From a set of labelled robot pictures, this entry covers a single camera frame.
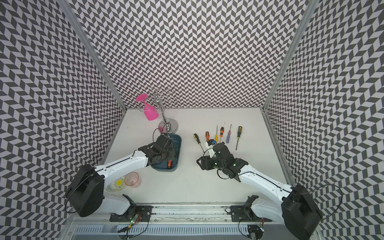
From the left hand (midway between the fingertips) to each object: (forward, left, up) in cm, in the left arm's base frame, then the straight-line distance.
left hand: (170, 154), depth 88 cm
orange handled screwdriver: (+16, -23, -5) cm, 29 cm away
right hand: (-8, -19, +3) cm, 20 cm away
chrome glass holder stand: (+22, +4, +23) cm, 32 cm away
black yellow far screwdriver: (+16, -44, -5) cm, 48 cm away
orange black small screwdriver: (+21, -33, -5) cm, 40 cm away
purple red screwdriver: (+16, -37, -5) cm, 41 cm away
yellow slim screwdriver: (+16, -29, -5) cm, 34 cm away
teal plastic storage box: (-5, -1, -4) cm, 6 cm away
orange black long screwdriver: (-5, 0, -3) cm, 6 cm away
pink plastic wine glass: (+27, +16, +7) cm, 32 cm away
